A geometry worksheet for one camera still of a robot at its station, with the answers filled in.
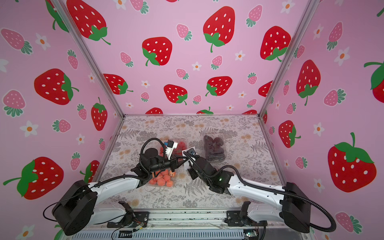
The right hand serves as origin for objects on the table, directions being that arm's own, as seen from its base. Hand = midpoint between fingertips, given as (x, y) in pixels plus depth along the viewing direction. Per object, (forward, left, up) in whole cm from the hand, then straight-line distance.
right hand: (187, 163), depth 76 cm
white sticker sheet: (+3, +3, +4) cm, 6 cm away
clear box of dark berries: (+17, -14, -9) cm, 24 cm away
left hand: (+2, 0, +2) cm, 2 cm away
